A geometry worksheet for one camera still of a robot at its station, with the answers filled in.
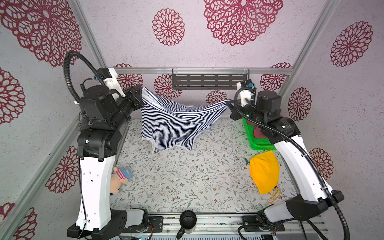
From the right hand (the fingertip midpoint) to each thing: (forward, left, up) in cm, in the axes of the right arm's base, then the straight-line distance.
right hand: (228, 100), depth 63 cm
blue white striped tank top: (0, +29, -17) cm, 33 cm away
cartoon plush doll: (-17, +55, -38) cm, 69 cm away
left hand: (-6, +33, +10) cm, 35 cm away
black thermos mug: (-38, +18, -45) cm, 61 cm away
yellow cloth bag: (-9, -28, -46) cm, 55 cm away
